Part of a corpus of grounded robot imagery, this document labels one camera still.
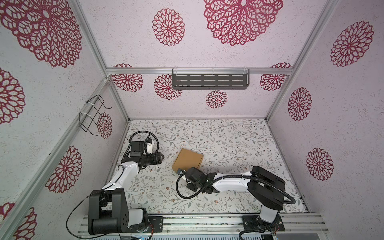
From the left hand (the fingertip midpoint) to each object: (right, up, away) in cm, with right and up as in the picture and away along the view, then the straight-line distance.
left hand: (159, 158), depth 89 cm
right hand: (+16, -11, -1) cm, 20 cm away
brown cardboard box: (+16, -1, +3) cm, 16 cm away
